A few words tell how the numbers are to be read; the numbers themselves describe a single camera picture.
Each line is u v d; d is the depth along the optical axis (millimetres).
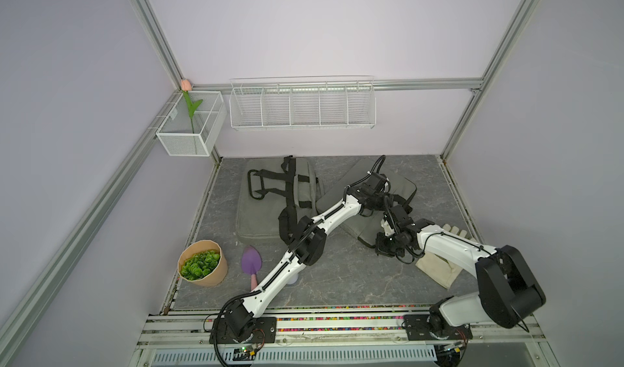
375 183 833
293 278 826
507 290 432
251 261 876
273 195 990
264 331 734
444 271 853
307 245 682
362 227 909
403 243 665
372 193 845
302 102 1087
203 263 752
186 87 896
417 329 736
